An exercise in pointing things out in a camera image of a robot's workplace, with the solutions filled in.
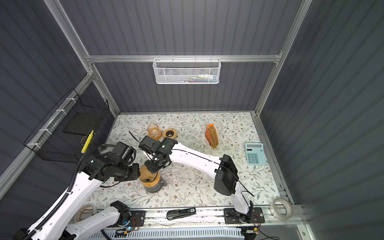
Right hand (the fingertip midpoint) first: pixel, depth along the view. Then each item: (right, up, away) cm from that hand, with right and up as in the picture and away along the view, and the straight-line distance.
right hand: (152, 169), depth 75 cm
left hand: (-5, -1, -5) cm, 7 cm away
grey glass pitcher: (+1, -11, +4) cm, 12 cm away
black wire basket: (-43, +17, -3) cm, 46 cm away
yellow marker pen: (-31, +14, -3) cm, 34 cm away
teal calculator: (+60, +3, +19) cm, 63 cm away
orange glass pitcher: (-9, +18, +35) cm, 40 cm away
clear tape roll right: (+67, -21, +3) cm, 70 cm away
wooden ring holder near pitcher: (+3, +17, +32) cm, 37 cm away
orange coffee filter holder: (+32, +16, +21) cm, 42 cm away
